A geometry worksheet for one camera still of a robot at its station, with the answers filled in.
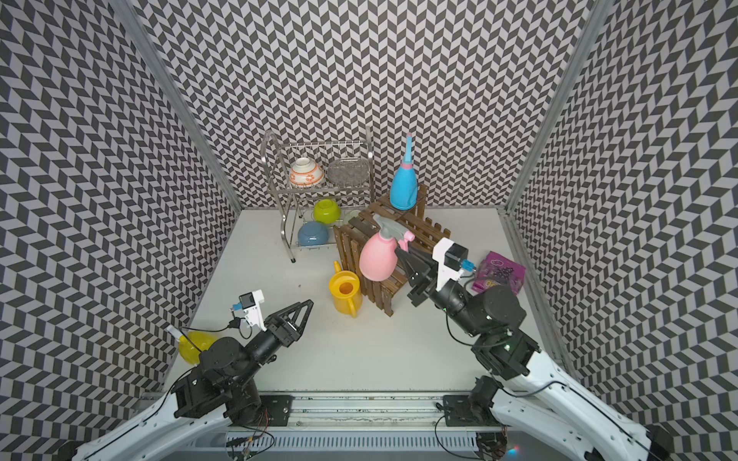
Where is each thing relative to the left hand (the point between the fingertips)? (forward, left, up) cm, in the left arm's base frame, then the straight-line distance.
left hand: (308, 308), depth 67 cm
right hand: (+3, -21, +19) cm, 28 cm away
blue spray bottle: (+29, -24, +11) cm, 39 cm away
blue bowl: (+38, +8, -18) cm, 42 cm away
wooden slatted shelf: (+21, -9, +3) cm, 23 cm away
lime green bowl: (+45, +3, -14) cm, 47 cm away
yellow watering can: (+13, -6, -14) cm, 20 cm away
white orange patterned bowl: (+39, +6, +9) cm, 41 cm away
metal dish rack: (+34, +1, +8) cm, 35 cm away
